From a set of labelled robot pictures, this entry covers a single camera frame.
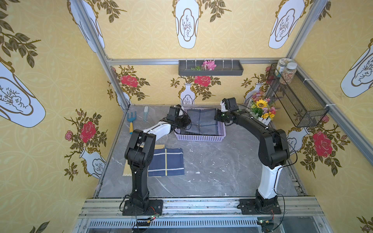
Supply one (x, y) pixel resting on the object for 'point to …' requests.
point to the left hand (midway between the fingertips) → (186, 119)
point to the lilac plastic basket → (181, 135)
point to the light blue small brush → (145, 110)
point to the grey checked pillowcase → (202, 122)
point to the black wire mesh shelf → (304, 103)
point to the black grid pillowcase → (200, 133)
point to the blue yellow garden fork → (131, 127)
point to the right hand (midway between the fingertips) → (219, 113)
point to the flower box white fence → (260, 107)
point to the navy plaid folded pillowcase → (166, 162)
